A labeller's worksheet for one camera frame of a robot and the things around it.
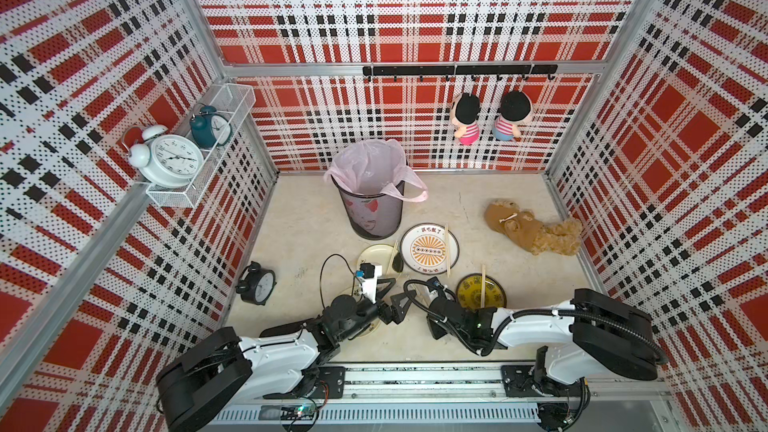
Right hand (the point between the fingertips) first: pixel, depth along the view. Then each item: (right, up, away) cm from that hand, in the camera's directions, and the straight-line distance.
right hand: (434, 311), depth 86 cm
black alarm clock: (-50, +9, -4) cm, 51 cm away
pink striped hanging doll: (+12, +58, +11) cm, 61 cm away
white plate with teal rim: (-2, +16, +13) cm, 21 cm away
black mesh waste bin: (-19, +28, +1) cm, 33 cm away
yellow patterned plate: (+10, +4, +3) cm, 12 cm away
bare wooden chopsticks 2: (+15, +7, +3) cm, 17 cm away
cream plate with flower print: (-17, +15, +11) cm, 25 cm away
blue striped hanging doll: (+27, +62, +8) cm, 68 cm away
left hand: (-7, +9, -8) cm, 14 cm away
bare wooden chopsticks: (+6, +16, +13) cm, 21 cm away
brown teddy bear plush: (+40, +21, +4) cm, 45 cm away
